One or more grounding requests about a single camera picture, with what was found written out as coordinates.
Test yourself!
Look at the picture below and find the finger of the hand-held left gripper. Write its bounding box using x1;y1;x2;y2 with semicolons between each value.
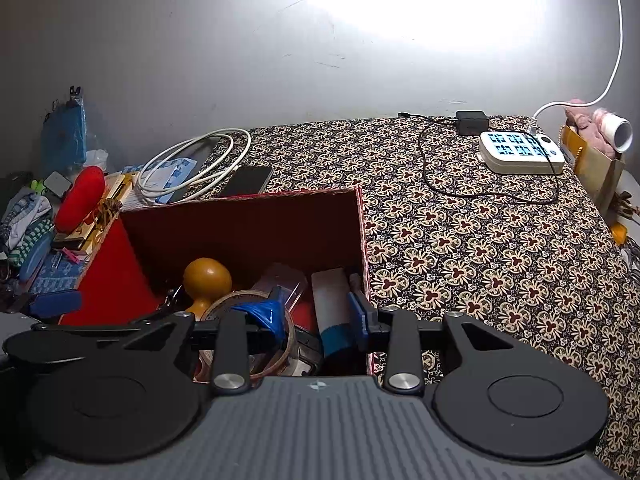
5;291;83;318
2;319;151;367

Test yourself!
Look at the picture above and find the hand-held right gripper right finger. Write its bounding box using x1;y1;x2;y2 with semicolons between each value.
347;291;523;395

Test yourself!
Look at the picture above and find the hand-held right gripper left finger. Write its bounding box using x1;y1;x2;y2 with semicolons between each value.
122;285;283;395

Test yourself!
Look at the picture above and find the white bottle with blue cap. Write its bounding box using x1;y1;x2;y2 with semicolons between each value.
311;268;371;361

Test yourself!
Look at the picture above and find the printed tape roll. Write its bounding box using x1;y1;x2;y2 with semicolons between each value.
192;290;296;383

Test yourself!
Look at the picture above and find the clear plastic case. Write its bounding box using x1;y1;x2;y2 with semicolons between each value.
250;262;308;311

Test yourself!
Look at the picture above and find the black square device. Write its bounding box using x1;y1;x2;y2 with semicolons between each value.
292;325;323;376

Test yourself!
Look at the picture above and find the brown wooden gourd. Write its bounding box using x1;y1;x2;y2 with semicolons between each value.
182;257;233;321

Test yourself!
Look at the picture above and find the red cardboard box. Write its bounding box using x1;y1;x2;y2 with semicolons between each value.
59;186;376;381

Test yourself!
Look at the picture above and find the blue patterned cloth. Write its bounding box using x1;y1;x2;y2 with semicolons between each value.
35;255;88;293

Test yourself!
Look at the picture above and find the blue round lid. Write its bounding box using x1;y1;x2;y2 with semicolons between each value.
19;235;55;281

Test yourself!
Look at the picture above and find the striped cloth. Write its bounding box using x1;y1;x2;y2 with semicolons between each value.
0;192;56;268

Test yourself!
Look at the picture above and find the red plush pad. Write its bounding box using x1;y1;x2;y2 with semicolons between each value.
54;166;106;233

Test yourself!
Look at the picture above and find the golden ribbon bow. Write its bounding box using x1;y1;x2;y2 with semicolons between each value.
95;197;123;226

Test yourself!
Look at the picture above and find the small grey device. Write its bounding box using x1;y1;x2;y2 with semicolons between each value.
42;171;73;198

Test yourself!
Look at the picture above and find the wooden box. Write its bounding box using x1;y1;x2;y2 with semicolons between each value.
52;172;141;256

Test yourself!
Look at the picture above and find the black phone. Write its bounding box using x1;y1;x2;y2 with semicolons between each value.
216;165;275;198

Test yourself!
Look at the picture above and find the blue plastic bag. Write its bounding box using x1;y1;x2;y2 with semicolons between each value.
41;87;88;176

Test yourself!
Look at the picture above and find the dark grey flat case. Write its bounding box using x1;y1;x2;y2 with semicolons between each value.
170;140;216;203

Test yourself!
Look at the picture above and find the blue white packet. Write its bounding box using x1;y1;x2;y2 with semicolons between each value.
122;157;198;196

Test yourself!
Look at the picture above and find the black charger adapter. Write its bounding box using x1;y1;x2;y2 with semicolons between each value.
455;111;488;136

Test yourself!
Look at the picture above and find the white power strip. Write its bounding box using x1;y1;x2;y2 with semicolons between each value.
478;130;566;175

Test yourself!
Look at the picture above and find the gold paper bag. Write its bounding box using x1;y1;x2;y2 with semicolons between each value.
559;125;626;216

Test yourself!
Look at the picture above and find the brown ribbon bow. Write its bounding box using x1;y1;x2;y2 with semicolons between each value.
615;190;638;221

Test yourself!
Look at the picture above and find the pink plush toy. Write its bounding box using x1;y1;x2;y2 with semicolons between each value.
565;99;621;157

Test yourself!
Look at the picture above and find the white plastic tube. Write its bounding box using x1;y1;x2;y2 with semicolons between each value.
597;109;637;153

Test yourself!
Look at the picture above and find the black charger cable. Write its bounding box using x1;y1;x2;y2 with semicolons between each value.
398;111;561;206

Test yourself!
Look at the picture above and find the coiled white cable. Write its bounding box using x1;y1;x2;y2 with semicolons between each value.
136;128;252;197

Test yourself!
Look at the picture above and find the white power cord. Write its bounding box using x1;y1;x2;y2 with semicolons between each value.
530;0;626;136

